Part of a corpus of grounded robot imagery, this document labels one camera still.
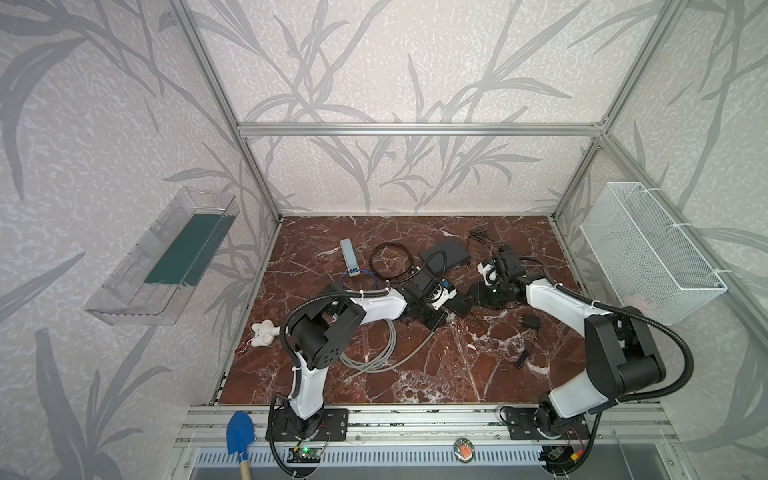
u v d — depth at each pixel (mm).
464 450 697
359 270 1036
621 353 449
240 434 728
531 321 908
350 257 1019
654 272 620
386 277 1021
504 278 728
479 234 1153
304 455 715
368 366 823
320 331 512
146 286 632
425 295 763
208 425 752
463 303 889
